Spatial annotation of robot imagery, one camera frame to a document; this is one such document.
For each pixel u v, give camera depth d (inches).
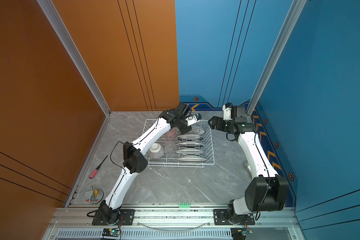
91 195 28.9
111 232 27.9
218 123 28.0
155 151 35.7
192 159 34.3
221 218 28.5
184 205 30.4
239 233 27.4
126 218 29.0
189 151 36.8
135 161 22.9
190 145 36.8
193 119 31.9
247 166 34.4
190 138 38.7
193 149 35.0
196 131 38.9
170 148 34.3
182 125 31.1
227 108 28.5
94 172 34.5
